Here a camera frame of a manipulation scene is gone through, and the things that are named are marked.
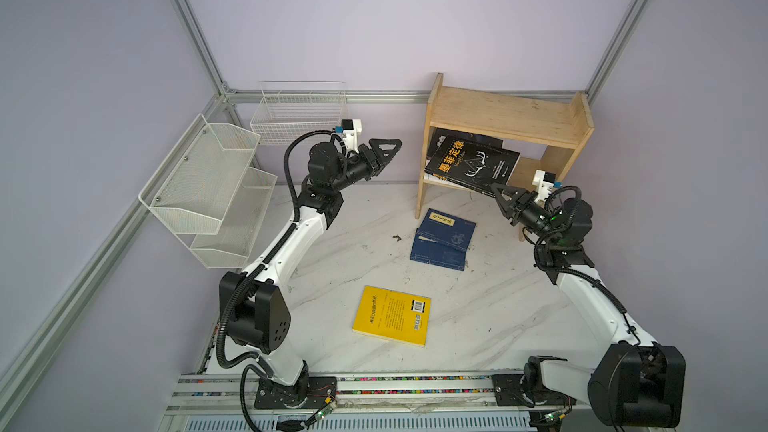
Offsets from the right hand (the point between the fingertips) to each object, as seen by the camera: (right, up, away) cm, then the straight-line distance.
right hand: (489, 188), depth 71 cm
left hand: (-22, +10, -1) cm, 24 cm away
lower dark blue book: (-10, -19, +29) cm, 36 cm away
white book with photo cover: (-12, +3, +8) cm, 15 cm away
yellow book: (-23, -36, +15) cm, 46 cm away
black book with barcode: (-9, +18, +18) cm, 27 cm away
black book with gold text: (-2, +6, +6) cm, 9 cm away
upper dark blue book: (-3, -12, +35) cm, 37 cm away
